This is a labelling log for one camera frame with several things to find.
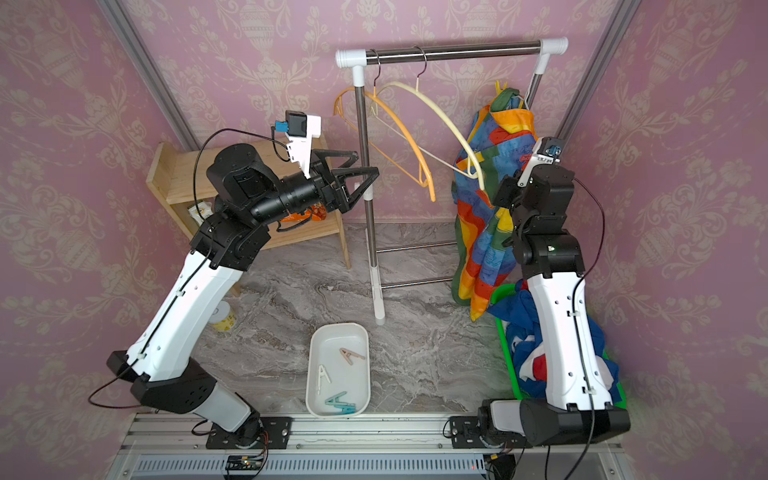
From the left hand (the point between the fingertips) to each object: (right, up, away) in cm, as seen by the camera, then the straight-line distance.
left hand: (366, 166), depth 50 cm
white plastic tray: (-11, -48, +33) cm, 59 cm away
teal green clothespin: (-11, -54, +27) cm, 61 cm away
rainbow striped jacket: (+27, -13, +22) cm, 37 cm away
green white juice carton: (-44, -4, +26) cm, 51 cm away
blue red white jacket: (+40, -36, +30) cm, 61 cm away
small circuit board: (-32, -66, +22) cm, 76 cm away
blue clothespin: (-8, -56, +27) cm, 62 cm away
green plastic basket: (+36, -39, +31) cm, 61 cm away
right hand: (+31, +3, +12) cm, 34 cm away
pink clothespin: (-9, -45, +35) cm, 58 cm away
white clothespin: (-15, -49, +33) cm, 60 cm away
